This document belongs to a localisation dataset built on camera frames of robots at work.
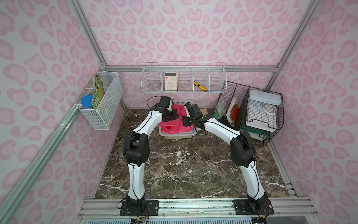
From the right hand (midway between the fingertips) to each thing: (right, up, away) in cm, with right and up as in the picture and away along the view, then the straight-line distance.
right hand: (184, 118), depth 97 cm
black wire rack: (+43, +6, 0) cm, 43 cm away
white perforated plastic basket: (+2, -11, -4) cm, 12 cm away
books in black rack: (+34, +6, +4) cm, 35 cm away
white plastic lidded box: (+50, +6, -6) cm, 51 cm away
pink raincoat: (-6, -5, -2) cm, 9 cm away
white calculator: (-9, +25, -4) cm, 27 cm away
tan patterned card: (+17, +6, +20) cm, 27 cm away
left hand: (-6, +3, 0) cm, 7 cm away
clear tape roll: (+56, +6, -5) cm, 57 cm away
